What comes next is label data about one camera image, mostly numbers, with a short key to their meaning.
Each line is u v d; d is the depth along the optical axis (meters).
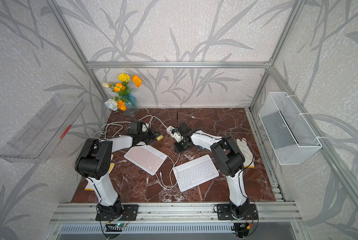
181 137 0.81
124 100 0.90
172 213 0.75
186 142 0.72
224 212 0.73
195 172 0.87
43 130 0.69
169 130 1.04
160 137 0.95
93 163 0.50
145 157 0.94
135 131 0.79
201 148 0.96
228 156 0.52
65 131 0.68
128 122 1.12
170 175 0.85
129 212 0.73
